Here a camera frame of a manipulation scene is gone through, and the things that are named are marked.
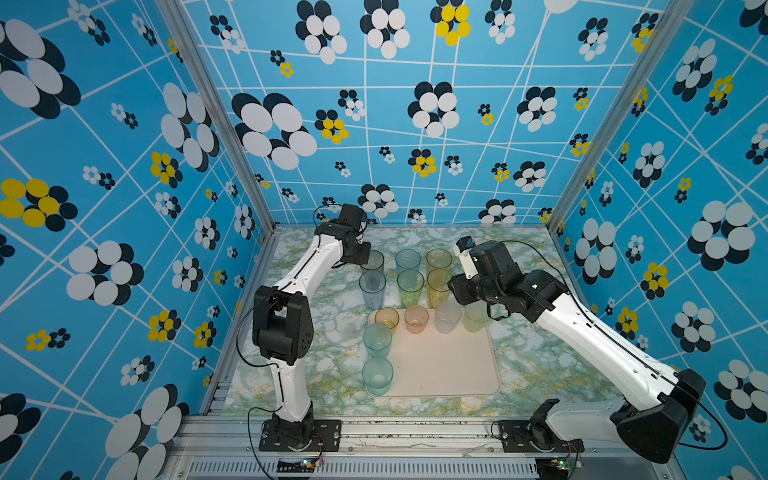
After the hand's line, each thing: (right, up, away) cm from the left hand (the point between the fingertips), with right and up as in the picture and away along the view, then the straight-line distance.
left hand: (361, 254), depth 93 cm
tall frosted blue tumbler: (+15, -2, +5) cm, 16 cm away
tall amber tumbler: (+23, -9, -7) cm, 26 cm away
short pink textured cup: (+17, -20, -1) cm, 26 cm away
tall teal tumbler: (+6, -33, -11) cm, 36 cm away
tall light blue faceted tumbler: (+3, -10, +2) cm, 11 cm away
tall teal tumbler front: (+5, -25, -6) cm, 26 cm away
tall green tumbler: (+15, -9, -4) cm, 18 cm away
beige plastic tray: (+21, -32, -8) cm, 39 cm away
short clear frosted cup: (+26, -18, -4) cm, 32 cm away
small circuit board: (+50, -50, -22) cm, 74 cm away
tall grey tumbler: (+5, -2, -4) cm, 7 cm away
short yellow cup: (+8, -19, -2) cm, 21 cm away
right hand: (+26, -7, -17) cm, 32 cm away
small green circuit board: (-12, -51, -22) cm, 57 cm away
